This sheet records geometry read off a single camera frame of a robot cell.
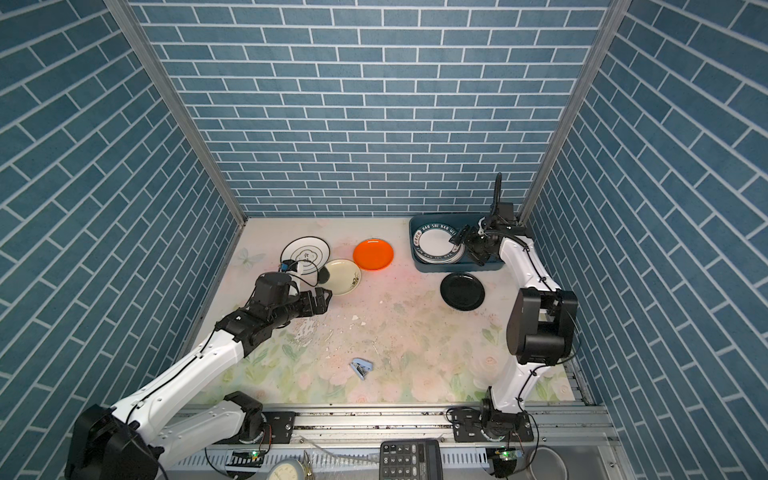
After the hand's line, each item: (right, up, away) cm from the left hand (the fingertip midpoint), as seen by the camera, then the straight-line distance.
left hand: (320, 294), depth 82 cm
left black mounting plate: (-8, -31, -8) cm, 33 cm away
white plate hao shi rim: (+34, +14, +32) cm, 49 cm away
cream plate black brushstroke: (+3, +2, +20) cm, 20 cm away
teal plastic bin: (+45, +7, +23) cm, 51 cm away
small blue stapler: (+11, -20, 0) cm, 23 cm away
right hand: (+40, +15, +10) cm, 43 cm away
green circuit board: (-16, -39, -10) cm, 43 cm away
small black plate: (+43, -2, +17) cm, 46 cm away
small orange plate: (+12, +10, +27) cm, 31 cm away
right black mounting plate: (+41, -31, -8) cm, 52 cm away
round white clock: (-3, -36, -16) cm, 40 cm away
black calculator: (+24, -36, -14) cm, 45 cm away
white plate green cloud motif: (-11, +11, +27) cm, 31 cm away
